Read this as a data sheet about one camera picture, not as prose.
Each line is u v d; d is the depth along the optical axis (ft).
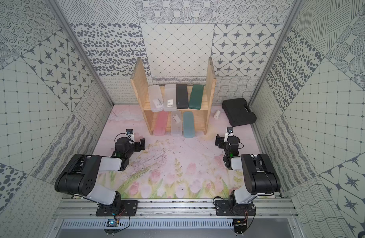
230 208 2.21
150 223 2.30
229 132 2.63
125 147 2.41
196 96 2.75
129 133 2.68
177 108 2.62
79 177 1.49
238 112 3.72
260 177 1.48
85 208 2.46
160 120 3.36
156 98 2.75
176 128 3.22
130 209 2.41
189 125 3.24
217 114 3.56
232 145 2.34
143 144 2.90
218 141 2.81
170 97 2.79
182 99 2.69
